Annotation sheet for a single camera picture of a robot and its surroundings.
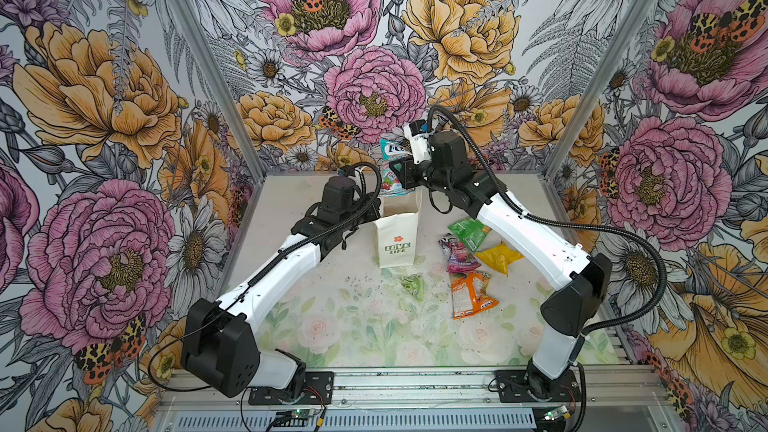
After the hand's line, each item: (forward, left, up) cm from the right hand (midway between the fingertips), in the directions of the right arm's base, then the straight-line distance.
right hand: (395, 172), depth 75 cm
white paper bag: (-9, 0, -12) cm, 15 cm away
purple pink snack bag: (-8, -19, -29) cm, 35 cm away
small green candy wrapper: (-16, -5, -30) cm, 34 cm away
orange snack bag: (-19, -20, -29) cm, 40 cm away
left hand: (-3, +4, -10) cm, 12 cm away
